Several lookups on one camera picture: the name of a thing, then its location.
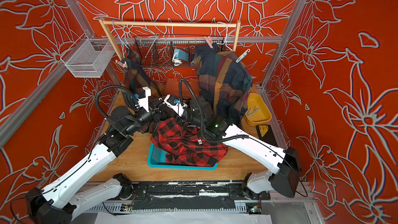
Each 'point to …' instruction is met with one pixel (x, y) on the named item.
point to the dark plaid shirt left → (137, 75)
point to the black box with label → (265, 134)
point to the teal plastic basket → (157, 157)
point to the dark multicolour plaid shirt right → (225, 83)
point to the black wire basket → (165, 51)
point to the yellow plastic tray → (256, 112)
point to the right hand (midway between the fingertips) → (164, 106)
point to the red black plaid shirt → (186, 145)
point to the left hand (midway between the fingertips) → (168, 98)
